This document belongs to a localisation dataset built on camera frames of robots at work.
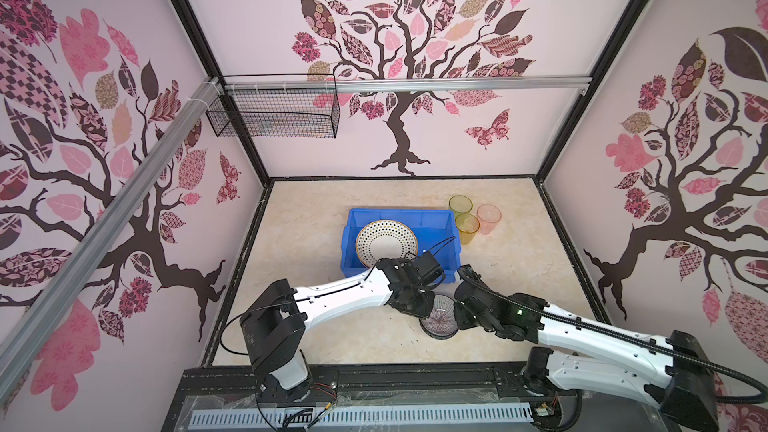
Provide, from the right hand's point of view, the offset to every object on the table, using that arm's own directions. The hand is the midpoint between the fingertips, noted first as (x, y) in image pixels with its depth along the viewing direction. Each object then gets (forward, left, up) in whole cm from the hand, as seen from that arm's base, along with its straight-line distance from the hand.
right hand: (452, 307), depth 79 cm
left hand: (-2, +8, 0) cm, 9 cm away
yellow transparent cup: (+31, -11, -6) cm, 34 cm away
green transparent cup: (+37, -8, -1) cm, 38 cm away
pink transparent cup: (+31, -17, 0) cm, 35 cm away
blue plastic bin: (+27, +1, -3) cm, 27 cm away
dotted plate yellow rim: (+25, +19, -4) cm, 32 cm away
